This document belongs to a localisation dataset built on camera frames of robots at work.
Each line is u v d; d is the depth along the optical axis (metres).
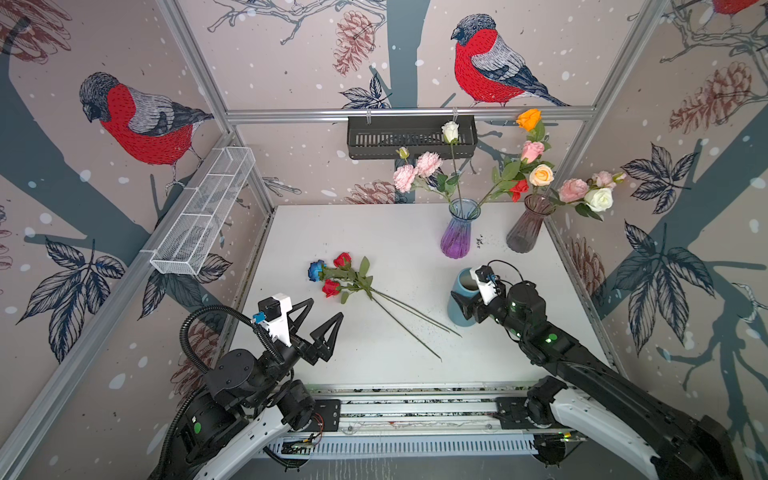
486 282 0.66
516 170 0.80
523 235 1.03
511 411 0.73
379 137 1.07
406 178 0.76
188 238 0.72
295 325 0.62
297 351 0.52
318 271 0.97
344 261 1.00
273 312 0.49
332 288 0.93
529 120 0.88
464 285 0.72
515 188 0.82
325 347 0.53
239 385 0.42
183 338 0.40
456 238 0.98
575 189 0.80
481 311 0.69
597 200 0.65
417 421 0.73
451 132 0.81
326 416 0.73
